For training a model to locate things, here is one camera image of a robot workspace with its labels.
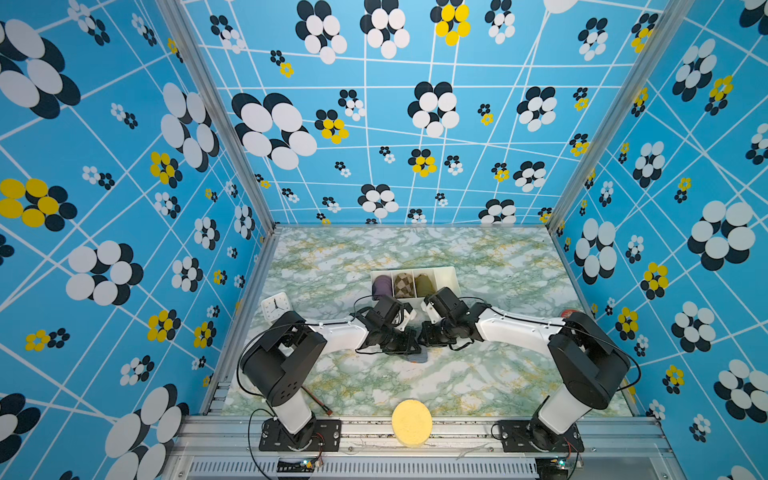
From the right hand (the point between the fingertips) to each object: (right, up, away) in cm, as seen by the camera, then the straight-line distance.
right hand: (420, 341), depth 88 cm
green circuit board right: (+30, -25, -17) cm, 43 cm away
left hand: (0, -2, -3) cm, 3 cm away
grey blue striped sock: (0, -4, -3) cm, 5 cm away
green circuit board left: (-29, -25, -18) cm, 42 cm away
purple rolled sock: (-11, +16, +8) cm, 21 cm away
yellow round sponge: (-3, -16, -15) cm, 22 cm away
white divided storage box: (+9, +18, +14) cm, 25 cm away
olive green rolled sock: (+2, +15, +8) cm, 17 cm away
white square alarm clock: (-46, +9, +6) cm, 47 cm away
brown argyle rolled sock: (-4, +15, +8) cm, 18 cm away
